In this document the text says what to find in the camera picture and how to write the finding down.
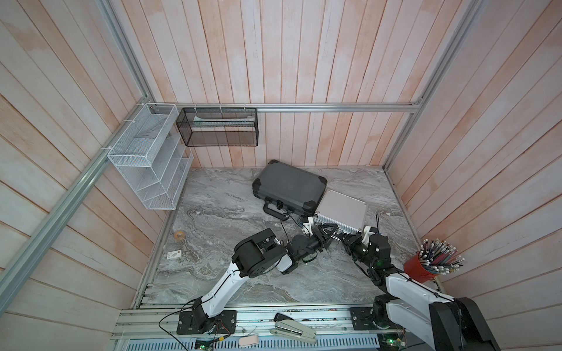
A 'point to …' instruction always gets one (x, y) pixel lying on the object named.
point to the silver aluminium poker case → (348, 213)
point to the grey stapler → (287, 326)
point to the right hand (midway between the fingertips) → (338, 233)
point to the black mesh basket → (219, 126)
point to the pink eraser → (246, 341)
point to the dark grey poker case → (286, 189)
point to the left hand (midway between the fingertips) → (339, 232)
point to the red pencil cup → (435, 257)
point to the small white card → (172, 254)
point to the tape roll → (179, 235)
